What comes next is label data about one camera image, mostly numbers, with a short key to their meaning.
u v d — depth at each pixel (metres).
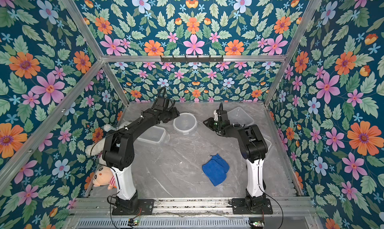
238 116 1.12
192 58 0.93
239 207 0.73
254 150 0.56
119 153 0.51
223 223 0.77
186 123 0.99
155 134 0.92
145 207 0.74
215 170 0.84
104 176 0.77
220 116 0.82
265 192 0.63
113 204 0.73
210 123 0.93
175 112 0.88
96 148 0.85
